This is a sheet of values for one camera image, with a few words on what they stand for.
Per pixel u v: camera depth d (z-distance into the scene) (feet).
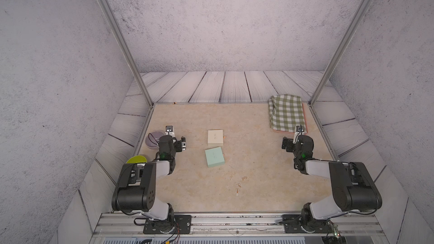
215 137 3.25
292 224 2.39
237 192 2.71
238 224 2.47
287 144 2.83
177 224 2.38
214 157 2.99
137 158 2.96
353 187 1.48
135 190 1.46
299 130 2.70
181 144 2.85
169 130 2.66
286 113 3.76
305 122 3.56
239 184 2.78
